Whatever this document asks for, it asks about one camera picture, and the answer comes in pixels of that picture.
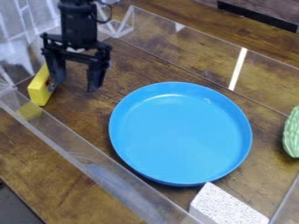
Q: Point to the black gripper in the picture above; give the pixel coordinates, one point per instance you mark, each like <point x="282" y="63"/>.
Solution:
<point x="78" y="43"/>

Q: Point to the yellow block with label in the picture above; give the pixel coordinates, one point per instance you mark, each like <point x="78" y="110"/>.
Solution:
<point x="40" y="87"/>

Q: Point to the blue round tray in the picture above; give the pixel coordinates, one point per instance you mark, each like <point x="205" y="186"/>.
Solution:
<point x="181" y="133"/>

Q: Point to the white speckled foam block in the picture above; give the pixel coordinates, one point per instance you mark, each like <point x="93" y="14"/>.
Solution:
<point x="218" y="207"/>

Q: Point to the black bar on table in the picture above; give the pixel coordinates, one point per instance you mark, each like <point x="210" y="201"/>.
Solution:
<point x="277" y="22"/>

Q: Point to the green textured object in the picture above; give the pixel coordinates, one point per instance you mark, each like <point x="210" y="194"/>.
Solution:
<point x="291" y="134"/>

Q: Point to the clear acrylic enclosure wall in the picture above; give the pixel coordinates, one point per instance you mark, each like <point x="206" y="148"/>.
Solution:
<point x="56" y="157"/>

